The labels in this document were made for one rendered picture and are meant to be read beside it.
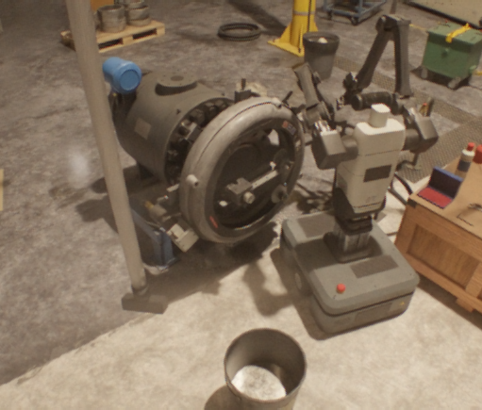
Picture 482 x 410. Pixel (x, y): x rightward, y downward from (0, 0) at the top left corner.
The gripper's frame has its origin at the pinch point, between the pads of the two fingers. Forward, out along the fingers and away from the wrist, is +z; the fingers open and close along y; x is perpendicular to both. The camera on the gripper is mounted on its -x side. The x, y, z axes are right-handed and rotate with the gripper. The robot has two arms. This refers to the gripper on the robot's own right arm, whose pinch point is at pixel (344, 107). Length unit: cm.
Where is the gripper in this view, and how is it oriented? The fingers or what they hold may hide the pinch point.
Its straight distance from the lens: 249.2
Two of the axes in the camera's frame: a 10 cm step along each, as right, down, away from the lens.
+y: -9.6, 1.9, -2.3
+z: -1.5, 3.6, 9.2
